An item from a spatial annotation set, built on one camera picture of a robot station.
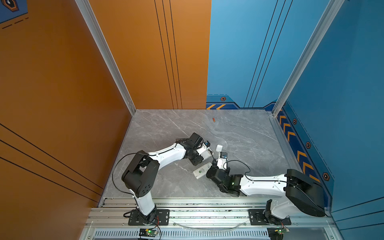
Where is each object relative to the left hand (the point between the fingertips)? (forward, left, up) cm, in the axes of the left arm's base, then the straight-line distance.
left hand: (197, 155), depth 92 cm
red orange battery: (+34, -13, -3) cm, 36 cm away
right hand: (-7, -8, +3) cm, 11 cm away
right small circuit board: (-37, -40, -3) cm, 55 cm away
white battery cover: (+8, -14, -4) cm, 17 cm away
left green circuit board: (-39, +24, -5) cm, 46 cm away
